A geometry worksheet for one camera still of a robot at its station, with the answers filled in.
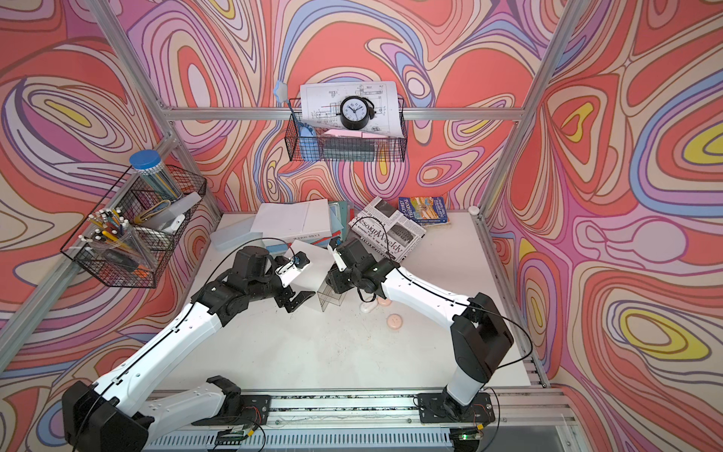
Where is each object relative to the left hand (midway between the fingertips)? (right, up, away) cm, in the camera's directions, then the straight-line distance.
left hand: (305, 277), depth 77 cm
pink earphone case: (+21, -3, -17) cm, 27 cm away
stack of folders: (+8, +21, +38) cm, 44 cm away
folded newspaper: (+25, +13, +28) cm, 40 cm away
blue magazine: (+43, +22, +38) cm, 61 cm away
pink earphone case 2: (+26, -16, +11) cm, 32 cm away
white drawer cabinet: (+2, 0, +3) cm, 4 cm away
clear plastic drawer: (+6, -5, +2) cm, 8 cm away
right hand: (+8, -3, +7) cm, 11 cm away
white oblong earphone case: (+18, -12, +14) cm, 25 cm away
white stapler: (-34, +17, -5) cm, 38 cm away
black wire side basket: (-47, +21, +1) cm, 52 cm away
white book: (-14, +17, +34) cm, 41 cm away
